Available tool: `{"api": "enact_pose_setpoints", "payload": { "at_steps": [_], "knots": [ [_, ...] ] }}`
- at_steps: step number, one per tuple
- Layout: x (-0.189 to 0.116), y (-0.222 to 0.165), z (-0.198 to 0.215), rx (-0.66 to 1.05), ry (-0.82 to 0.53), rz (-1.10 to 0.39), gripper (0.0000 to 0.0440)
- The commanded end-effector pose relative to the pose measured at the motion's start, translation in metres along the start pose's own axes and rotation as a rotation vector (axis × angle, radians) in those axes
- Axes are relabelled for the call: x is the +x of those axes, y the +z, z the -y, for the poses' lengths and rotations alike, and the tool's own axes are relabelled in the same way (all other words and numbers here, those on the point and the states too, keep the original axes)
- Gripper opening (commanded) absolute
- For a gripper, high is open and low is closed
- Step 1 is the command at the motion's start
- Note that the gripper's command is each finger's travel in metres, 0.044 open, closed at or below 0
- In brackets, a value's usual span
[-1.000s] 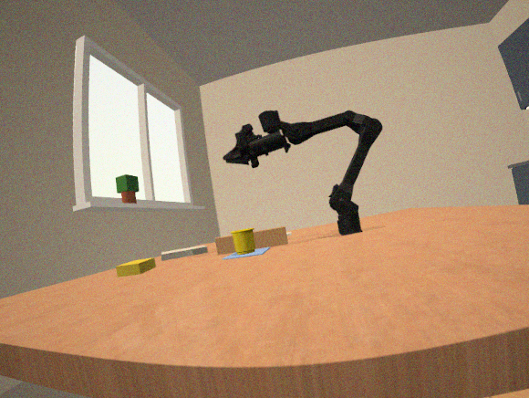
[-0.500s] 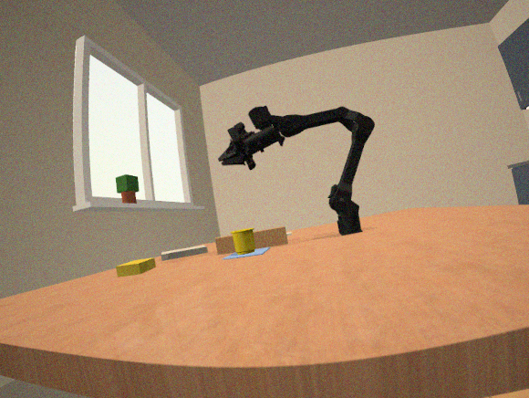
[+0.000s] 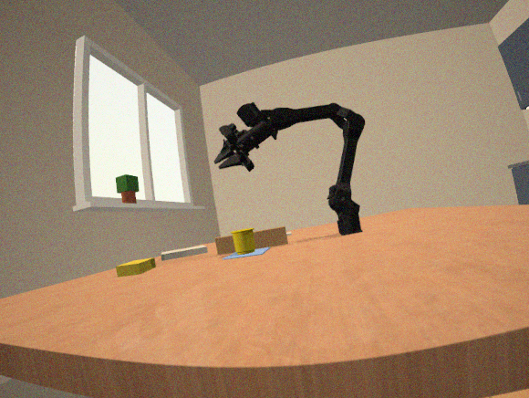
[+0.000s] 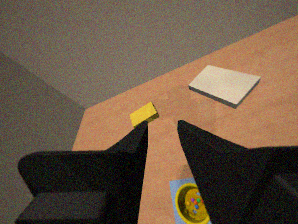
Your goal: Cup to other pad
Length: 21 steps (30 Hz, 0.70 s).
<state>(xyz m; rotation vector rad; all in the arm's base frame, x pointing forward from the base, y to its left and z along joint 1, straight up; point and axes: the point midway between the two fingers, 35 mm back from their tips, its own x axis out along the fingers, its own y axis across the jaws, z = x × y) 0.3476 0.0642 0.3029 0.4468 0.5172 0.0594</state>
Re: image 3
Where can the yellow cup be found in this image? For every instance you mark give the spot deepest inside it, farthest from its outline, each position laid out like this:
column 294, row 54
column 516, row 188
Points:
column 243, row 241

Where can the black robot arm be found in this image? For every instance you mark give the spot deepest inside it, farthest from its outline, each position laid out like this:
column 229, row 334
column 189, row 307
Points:
column 281, row 118

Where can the wooden rail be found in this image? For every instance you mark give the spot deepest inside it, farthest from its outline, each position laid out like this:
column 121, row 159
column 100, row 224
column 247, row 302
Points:
column 264, row 238

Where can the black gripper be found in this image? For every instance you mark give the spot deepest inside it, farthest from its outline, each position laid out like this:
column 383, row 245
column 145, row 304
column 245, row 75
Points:
column 245, row 143

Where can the beige flat rectangular block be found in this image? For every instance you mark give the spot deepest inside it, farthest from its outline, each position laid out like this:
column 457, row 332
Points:
column 190, row 251

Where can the yellow flat block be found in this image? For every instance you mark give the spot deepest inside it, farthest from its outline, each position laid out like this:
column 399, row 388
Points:
column 135, row 267

